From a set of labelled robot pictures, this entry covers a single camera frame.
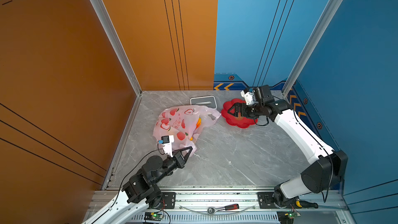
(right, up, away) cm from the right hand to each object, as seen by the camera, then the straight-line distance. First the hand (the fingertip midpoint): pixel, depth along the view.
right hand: (233, 112), depth 79 cm
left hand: (-20, -16, -11) cm, 28 cm away
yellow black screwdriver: (+30, -41, -9) cm, 52 cm away
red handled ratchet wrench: (-12, -44, -11) cm, 47 cm away
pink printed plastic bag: (-26, -7, +7) cm, 28 cm away
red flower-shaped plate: (+4, -6, +24) cm, 25 cm away
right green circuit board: (+25, -46, -9) cm, 53 cm away
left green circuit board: (-39, -48, -8) cm, 62 cm away
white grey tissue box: (-12, +6, +30) cm, 33 cm away
